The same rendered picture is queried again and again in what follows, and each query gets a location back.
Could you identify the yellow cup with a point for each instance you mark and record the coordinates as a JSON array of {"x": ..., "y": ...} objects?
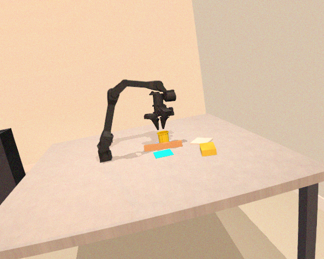
[{"x": 163, "y": 136}]

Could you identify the cream flat square tile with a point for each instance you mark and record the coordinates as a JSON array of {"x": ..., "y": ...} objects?
[{"x": 199, "y": 141}]

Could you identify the orange wooden plank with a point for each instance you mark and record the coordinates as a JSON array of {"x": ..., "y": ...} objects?
[{"x": 163, "y": 145}]

